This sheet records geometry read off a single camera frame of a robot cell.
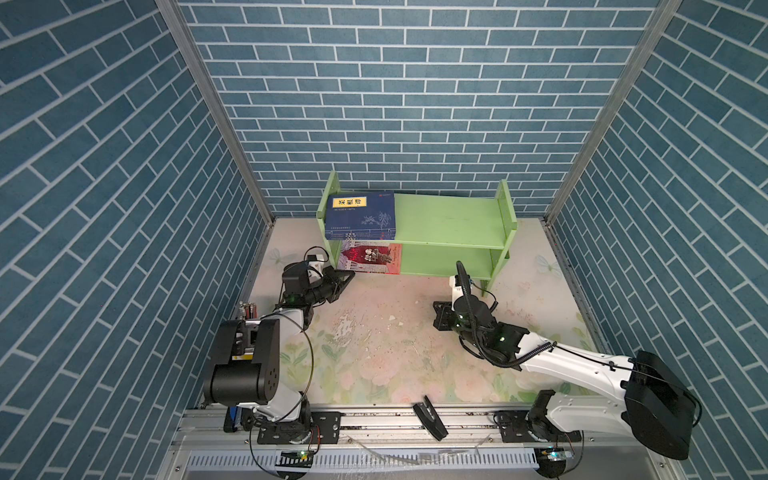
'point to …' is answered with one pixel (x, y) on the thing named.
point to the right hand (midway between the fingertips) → (428, 302)
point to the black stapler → (428, 415)
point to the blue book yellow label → (360, 235)
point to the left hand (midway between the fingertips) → (355, 273)
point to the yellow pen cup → (251, 311)
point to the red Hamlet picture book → (371, 256)
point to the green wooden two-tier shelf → (436, 231)
